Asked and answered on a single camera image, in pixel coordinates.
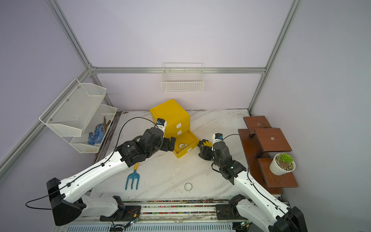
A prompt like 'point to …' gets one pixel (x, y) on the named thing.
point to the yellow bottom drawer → (184, 142)
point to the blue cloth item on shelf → (97, 137)
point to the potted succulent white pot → (282, 163)
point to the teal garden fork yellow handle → (135, 175)
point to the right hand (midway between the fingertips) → (205, 150)
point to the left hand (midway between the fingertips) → (165, 140)
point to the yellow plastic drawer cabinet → (178, 119)
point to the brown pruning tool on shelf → (105, 125)
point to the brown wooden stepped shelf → (256, 141)
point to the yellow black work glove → (206, 142)
